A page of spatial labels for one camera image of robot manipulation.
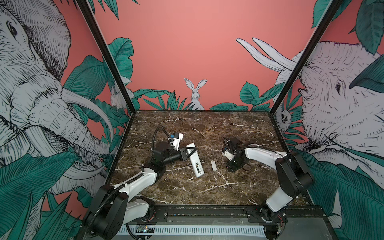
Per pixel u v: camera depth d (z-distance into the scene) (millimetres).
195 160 775
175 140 734
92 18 734
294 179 460
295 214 761
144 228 700
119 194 441
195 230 702
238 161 775
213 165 906
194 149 766
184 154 701
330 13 705
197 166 775
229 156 822
